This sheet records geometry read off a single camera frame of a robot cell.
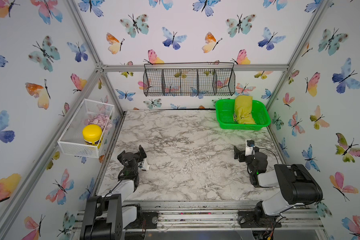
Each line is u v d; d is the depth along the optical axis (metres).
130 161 0.66
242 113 1.08
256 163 0.71
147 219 0.74
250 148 0.79
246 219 0.73
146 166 0.89
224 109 1.21
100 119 0.68
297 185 0.45
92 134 0.63
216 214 0.77
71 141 0.65
